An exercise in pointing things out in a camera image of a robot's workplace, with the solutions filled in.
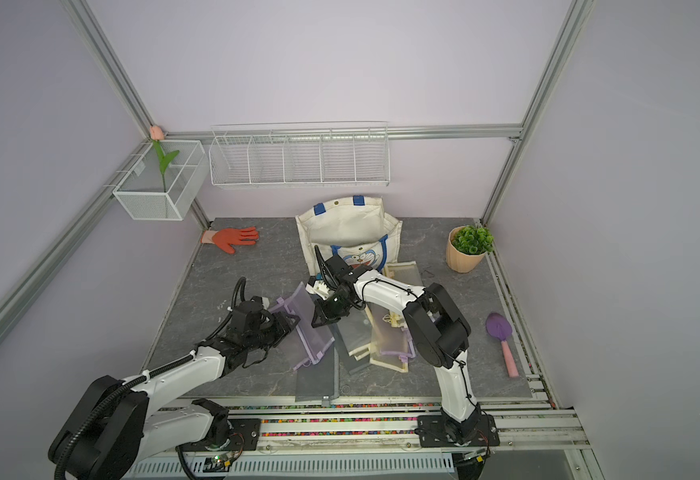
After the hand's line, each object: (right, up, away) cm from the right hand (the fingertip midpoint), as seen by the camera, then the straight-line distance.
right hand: (314, 324), depth 86 cm
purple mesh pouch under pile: (+26, -9, -1) cm, 27 cm away
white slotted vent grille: (0, -30, -15) cm, 34 cm away
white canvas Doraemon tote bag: (+12, +29, +20) cm, 37 cm away
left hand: (-5, 0, +1) cm, 5 cm away
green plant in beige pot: (+48, +23, +10) cm, 54 cm away
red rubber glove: (-39, +26, +30) cm, 56 cm away
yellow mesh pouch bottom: (+22, -5, +3) cm, 23 cm away
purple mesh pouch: (-1, -6, +2) cm, 6 cm away
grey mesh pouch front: (+2, -15, -4) cm, 16 cm away
